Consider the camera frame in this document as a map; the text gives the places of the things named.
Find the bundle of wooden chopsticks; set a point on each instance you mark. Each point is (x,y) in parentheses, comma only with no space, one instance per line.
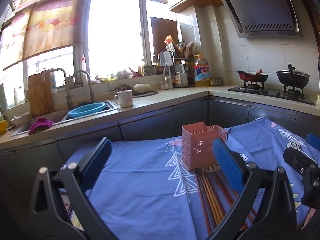
(212,200)

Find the steel kitchen sink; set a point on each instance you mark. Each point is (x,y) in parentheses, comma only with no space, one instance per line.
(60,120)

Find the dark round mat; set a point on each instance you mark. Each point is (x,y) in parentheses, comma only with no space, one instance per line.
(150,94)

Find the printed window blind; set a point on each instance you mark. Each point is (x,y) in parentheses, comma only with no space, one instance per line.
(50,27)

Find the black wok with lid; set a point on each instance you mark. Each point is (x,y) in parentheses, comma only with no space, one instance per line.
(292,77)

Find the brown board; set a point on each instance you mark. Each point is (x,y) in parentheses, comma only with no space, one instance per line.
(163,35)

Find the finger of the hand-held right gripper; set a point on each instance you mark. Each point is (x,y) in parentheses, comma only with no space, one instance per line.
(313,141)
(297,161)

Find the blue plastic basin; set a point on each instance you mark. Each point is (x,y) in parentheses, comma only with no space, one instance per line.
(86,110)

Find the magenta dish cloth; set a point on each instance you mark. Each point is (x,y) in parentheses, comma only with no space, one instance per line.
(41,125)

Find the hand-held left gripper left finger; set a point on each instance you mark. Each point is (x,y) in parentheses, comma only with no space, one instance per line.
(97,160)

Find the black gas stove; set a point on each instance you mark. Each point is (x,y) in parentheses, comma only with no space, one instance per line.
(270,92)

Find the grey range hood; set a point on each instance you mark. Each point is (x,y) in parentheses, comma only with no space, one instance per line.
(265,7)

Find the metal spice rack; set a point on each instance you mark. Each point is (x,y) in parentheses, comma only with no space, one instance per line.
(187,62)

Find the tall metal faucet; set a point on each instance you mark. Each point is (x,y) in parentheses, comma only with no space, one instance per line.
(68,92)
(90,87)

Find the pink perforated utensil holder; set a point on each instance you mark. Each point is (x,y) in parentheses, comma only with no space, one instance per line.
(195,147)

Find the steel cleaver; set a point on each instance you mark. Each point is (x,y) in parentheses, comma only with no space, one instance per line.
(165,58)

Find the blue printed tablecloth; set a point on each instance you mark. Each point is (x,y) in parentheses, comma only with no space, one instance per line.
(140,180)

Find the small steel cup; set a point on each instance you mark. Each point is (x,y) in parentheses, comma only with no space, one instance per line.
(216,81)

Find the glass jar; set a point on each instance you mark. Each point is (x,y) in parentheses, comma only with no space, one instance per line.
(166,83)

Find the yellow cooking oil bottle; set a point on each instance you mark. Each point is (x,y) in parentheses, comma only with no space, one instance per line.
(202,73)

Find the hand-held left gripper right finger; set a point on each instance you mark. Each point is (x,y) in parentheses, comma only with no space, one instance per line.
(226,160)

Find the white bowl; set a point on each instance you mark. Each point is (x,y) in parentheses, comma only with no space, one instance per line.
(21,120)

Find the red frying pan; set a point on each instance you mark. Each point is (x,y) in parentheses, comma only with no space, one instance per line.
(252,77)

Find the pale round cabbage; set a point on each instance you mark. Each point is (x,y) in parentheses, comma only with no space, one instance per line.
(142,88)

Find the orange snack bag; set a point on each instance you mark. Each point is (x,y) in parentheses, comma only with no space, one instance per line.
(170,42)

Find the white enamel mug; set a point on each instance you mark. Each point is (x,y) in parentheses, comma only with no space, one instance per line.
(125,99)

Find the wooden cutting board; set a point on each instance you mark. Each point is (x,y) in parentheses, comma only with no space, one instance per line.
(40,97)

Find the white plastic jug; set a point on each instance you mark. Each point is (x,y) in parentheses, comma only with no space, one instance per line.
(178,76)

